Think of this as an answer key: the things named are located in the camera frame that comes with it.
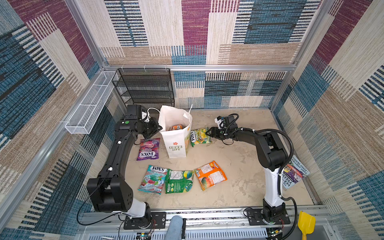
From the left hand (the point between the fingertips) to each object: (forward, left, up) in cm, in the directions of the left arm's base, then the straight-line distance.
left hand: (162, 124), depth 80 cm
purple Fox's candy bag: (-1, +12, -23) cm, 26 cm away
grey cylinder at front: (-44, -7, -22) cm, 49 cm away
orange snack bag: (+8, -7, -12) cm, 16 cm away
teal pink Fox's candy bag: (-21, +6, -22) cm, 31 cm away
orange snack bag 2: (-19, -25, -22) cm, 38 cm away
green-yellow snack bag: (+7, -20, -22) cm, 31 cm away
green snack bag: (-22, -7, -22) cm, 32 cm away
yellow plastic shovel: (-43, -69, -23) cm, 84 cm away
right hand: (+8, -27, -21) cm, 35 cm away
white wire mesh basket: (-5, +35, +9) cm, 36 cm away
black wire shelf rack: (+39, +17, -4) cm, 43 cm away
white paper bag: (-6, -7, -8) cm, 12 cm away
